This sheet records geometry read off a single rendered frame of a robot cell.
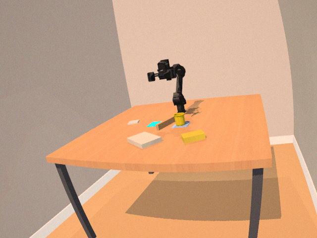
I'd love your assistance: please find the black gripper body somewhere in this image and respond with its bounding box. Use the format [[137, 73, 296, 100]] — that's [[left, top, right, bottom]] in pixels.
[[147, 69, 177, 82]]

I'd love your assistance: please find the tan rectangular bar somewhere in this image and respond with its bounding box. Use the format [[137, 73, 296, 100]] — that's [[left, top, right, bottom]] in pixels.
[[156, 116, 175, 130]]

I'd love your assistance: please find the yellow rectangular block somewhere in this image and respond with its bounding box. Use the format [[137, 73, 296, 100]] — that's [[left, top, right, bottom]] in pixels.
[[181, 129, 206, 144]]

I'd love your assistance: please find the yellow cup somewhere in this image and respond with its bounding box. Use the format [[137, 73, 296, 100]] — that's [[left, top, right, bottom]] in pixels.
[[173, 113, 185, 126]]

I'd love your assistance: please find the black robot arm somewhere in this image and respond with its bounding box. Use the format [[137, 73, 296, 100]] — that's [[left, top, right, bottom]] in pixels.
[[157, 59, 186, 113]]

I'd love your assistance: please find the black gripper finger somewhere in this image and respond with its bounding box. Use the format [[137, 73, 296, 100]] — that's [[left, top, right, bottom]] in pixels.
[[163, 69, 173, 79], [149, 72, 155, 82]]

